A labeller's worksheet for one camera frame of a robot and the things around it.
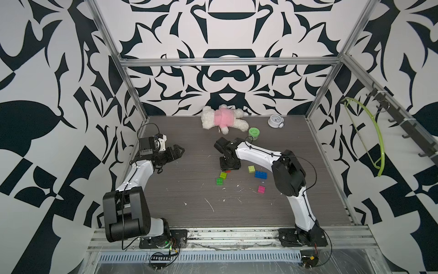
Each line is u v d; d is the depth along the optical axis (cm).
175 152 79
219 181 89
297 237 67
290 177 54
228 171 95
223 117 108
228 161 79
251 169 94
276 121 114
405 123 59
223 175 91
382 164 66
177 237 74
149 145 70
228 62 93
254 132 105
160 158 74
